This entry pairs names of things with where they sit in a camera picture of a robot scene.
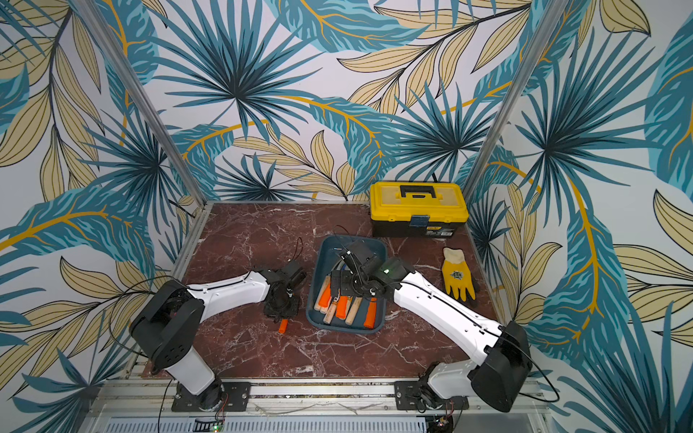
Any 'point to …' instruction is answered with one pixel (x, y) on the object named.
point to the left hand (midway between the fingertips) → (287, 320)
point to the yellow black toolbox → (418, 209)
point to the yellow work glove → (457, 273)
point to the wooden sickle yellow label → (328, 315)
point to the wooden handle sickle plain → (349, 320)
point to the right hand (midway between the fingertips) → (344, 285)
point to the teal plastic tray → (322, 261)
